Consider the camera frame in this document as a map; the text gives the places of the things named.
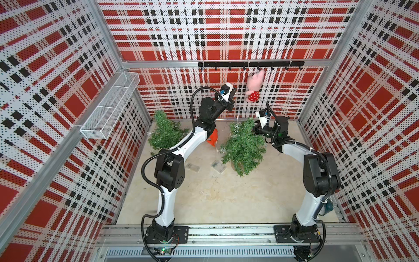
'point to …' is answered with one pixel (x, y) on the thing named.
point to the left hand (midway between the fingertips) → (237, 87)
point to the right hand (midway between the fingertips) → (248, 123)
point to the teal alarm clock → (328, 207)
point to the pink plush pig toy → (253, 85)
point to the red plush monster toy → (214, 137)
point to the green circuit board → (162, 251)
